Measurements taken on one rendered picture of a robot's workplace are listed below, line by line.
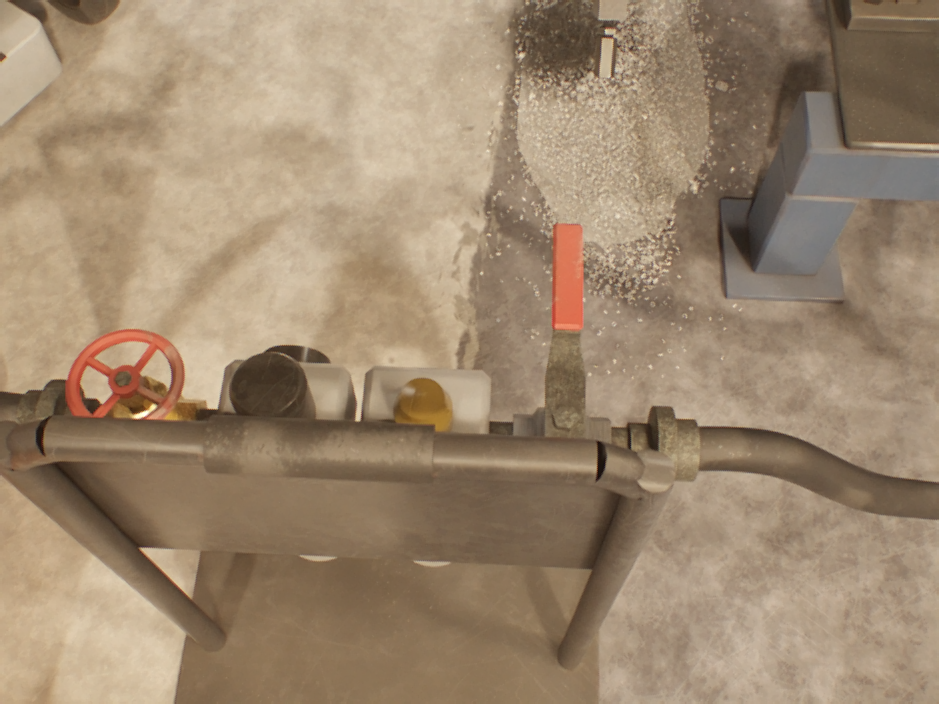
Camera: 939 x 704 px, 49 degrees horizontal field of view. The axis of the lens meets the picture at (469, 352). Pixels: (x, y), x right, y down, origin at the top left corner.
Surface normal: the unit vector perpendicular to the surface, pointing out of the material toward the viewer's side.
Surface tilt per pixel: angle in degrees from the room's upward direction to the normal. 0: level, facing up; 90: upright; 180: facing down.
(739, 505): 0
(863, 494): 60
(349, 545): 90
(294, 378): 0
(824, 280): 0
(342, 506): 90
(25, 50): 90
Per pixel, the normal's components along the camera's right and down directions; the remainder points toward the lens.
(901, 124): 0.00, -0.45
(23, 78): 0.82, 0.51
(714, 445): -0.14, -0.21
